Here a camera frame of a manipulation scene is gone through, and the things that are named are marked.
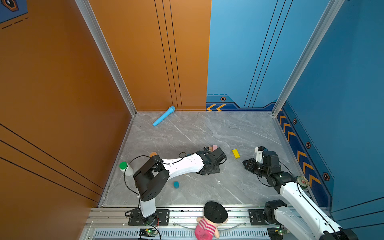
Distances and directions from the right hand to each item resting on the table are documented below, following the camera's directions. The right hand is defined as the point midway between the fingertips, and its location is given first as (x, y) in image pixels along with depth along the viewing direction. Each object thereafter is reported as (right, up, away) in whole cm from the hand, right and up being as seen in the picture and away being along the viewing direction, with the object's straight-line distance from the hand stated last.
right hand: (241, 162), depth 83 cm
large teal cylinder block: (-36, -13, 0) cm, 39 cm away
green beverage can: (+28, -8, -9) cm, 31 cm away
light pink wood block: (-13, +6, +15) cm, 20 cm away
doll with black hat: (-17, -21, -16) cm, 31 cm away
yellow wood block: (+1, +2, +14) cm, 14 cm away
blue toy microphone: (-46, +33, +36) cm, 67 cm away
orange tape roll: (-53, +2, +14) cm, 55 cm away
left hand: (-14, -5, +3) cm, 15 cm away
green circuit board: (-48, -31, -12) cm, 58 cm away
